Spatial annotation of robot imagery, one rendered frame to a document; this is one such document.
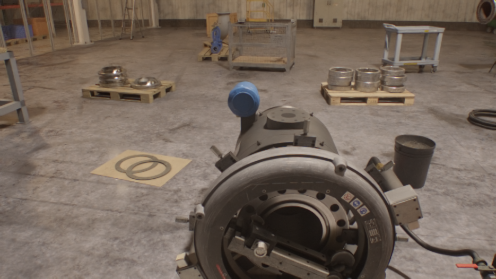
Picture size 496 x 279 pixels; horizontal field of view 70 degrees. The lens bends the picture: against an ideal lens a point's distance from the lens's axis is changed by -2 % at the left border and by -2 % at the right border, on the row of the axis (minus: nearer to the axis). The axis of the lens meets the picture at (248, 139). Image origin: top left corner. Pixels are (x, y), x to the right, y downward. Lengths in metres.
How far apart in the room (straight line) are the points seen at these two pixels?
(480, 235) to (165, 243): 2.07
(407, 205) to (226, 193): 0.64
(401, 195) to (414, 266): 1.07
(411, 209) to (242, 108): 0.95
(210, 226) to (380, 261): 0.64
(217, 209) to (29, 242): 1.74
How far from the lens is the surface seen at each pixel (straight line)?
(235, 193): 1.26
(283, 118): 1.75
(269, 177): 1.22
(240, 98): 1.87
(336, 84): 5.48
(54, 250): 2.65
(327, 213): 1.46
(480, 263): 1.84
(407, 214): 1.42
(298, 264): 1.41
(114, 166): 3.58
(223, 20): 10.18
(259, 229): 1.29
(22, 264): 2.63
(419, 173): 3.19
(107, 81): 6.11
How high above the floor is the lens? 1.49
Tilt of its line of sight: 22 degrees down
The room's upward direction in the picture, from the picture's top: straight up
